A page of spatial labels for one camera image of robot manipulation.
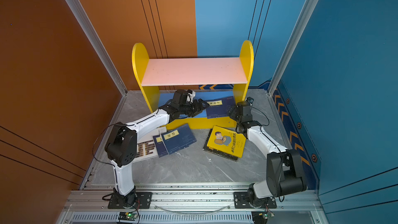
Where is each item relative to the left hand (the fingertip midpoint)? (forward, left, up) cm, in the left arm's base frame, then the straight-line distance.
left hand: (208, 106), depth 87 cm
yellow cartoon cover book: (-13, -11, -17) cm, 24 cm away
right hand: (+1, -16, -4) cm, 16 cm away
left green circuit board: (-49, +36, -20) cm, 64 cm away
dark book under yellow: (-19, -6, -18) cm, 27 cm away
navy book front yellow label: (+3, -7, -5) cm, 8 cm away
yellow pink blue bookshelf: (-1, +4, -14) cm, 14 cm away
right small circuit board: (-49, -25, -21) cm, 59 cm away
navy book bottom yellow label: (-17, +27, -15) cm, 35 cm away
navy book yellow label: (-12, +17, -16) cm, 27 cm away
